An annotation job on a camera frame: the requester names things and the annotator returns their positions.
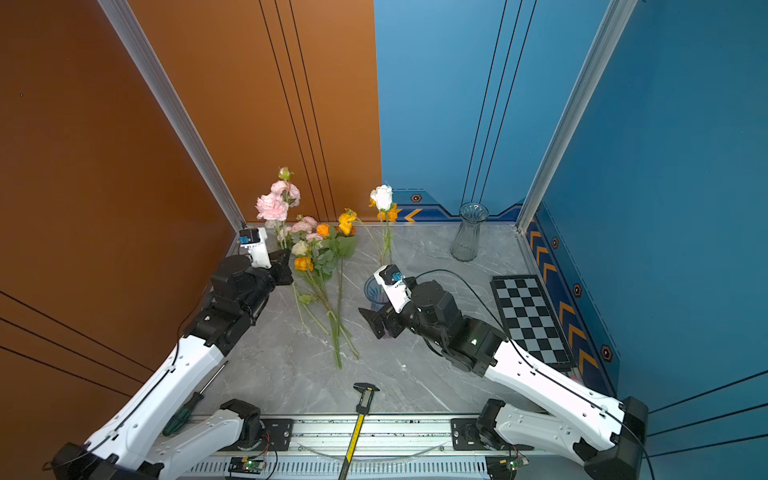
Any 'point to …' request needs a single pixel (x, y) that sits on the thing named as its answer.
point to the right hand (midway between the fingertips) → (374, 296)
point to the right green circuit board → (518, 462)
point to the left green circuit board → (248, 465)
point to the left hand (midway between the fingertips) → (289, 247)
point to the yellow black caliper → (362, 408)
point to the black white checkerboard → (530, 321)
